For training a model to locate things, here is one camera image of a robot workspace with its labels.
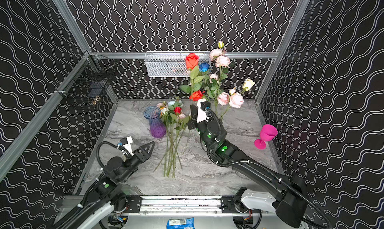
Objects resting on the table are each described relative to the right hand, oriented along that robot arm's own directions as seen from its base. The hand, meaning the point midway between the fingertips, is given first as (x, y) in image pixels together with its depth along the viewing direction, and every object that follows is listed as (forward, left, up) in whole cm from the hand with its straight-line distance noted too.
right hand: (192, 106), depth 66 cm
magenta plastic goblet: (+2, -42, -25) cm, 49 cm away
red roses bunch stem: (0, +15, -37) cm, 40 cm away
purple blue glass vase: (+13, +25, -34) cm, 45 cm away
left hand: (-11, +18, -15) cm, 26 cm away
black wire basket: (+29, +67, -8) cm, 73 cm away
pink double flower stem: (+15, -12, -8) cm, 21 cm away
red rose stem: (+12, -2, -5) cm, 13 cm away
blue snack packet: (-40, +5, -36) cm, 54 cm away
